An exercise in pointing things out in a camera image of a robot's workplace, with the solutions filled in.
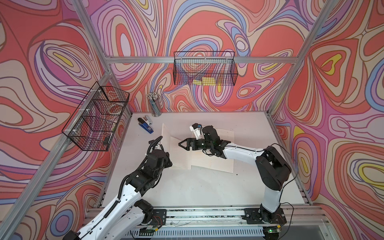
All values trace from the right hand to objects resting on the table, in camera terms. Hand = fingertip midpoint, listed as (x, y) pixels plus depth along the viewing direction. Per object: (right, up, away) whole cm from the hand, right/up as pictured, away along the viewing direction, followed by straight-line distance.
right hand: (183, 147), depth 84 cm
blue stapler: (-30, +13, +25) cm, 41 cm away
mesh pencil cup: (-23, +29, +24) cm, 44 cm away
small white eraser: (-29, +17, +28) cm, 44 cm away
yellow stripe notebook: (-11, +4, +4) cm, 13 cm away
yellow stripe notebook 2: (-3, -7, +8) cm, 11 cm away
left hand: (-7, -2, -7) cm, 10 cm away
